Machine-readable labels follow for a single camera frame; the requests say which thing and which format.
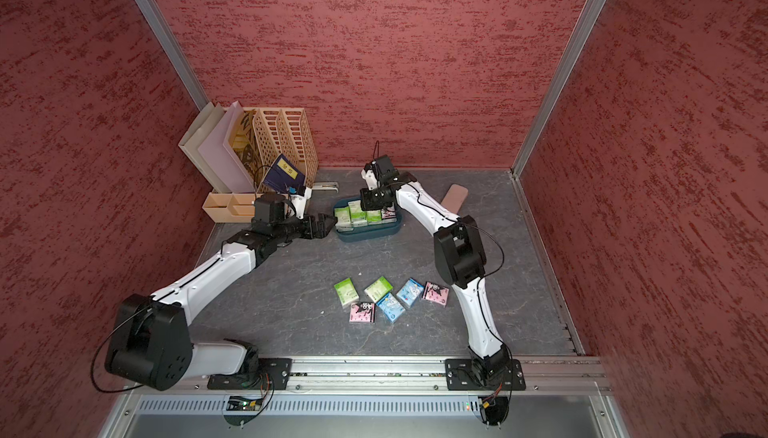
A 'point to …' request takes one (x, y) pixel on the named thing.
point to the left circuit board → (240, 403)
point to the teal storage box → (368, 233)
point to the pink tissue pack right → (435, 293)
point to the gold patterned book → (245, 146)
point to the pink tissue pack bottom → (362, 312)
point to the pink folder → (219, 153)
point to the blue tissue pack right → (410, 292)
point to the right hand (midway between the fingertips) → (362, 208)
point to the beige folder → (194, 138)
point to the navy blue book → (283, 175)
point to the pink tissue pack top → (389, 213)
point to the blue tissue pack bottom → (390, 305)
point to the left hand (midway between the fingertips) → (324, 223)
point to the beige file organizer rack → (275, 131)
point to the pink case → (455, 198)
